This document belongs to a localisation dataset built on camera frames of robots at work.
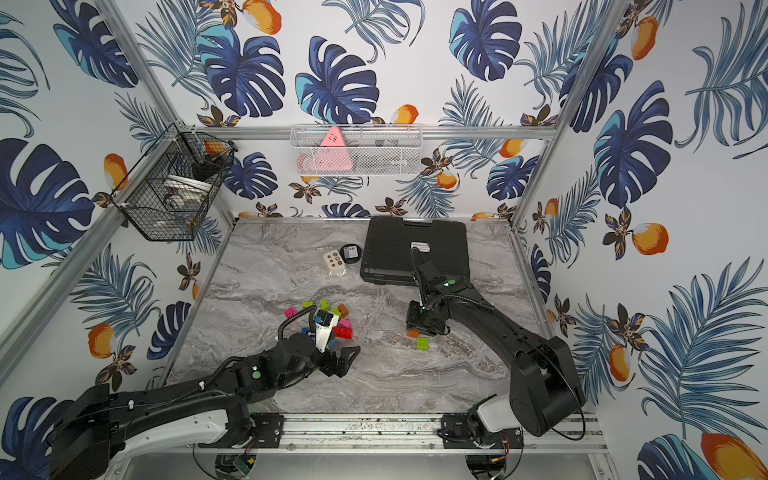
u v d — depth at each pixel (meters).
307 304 0.96
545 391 0.42
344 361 0.69
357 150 0.93
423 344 0.88
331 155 0.90
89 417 0.42
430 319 0.70
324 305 0.95
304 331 0.93
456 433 0.73
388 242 1.05
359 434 0.75
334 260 1.05
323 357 0.68
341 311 0.95
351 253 1.09
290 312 0.94
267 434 0.75
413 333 0.82
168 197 0.84
